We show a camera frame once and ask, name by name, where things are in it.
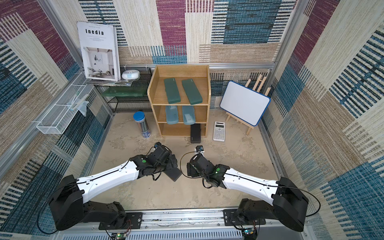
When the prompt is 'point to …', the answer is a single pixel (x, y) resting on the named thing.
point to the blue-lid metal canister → (140, 118)
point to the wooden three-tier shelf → (201, 76)
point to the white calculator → (219, 131)
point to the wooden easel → (238, 121)
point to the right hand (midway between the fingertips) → (192, 164)
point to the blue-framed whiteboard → (245, 103)
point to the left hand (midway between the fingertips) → (172, 162)
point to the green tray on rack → (125, 91)
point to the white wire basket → (57, 119)
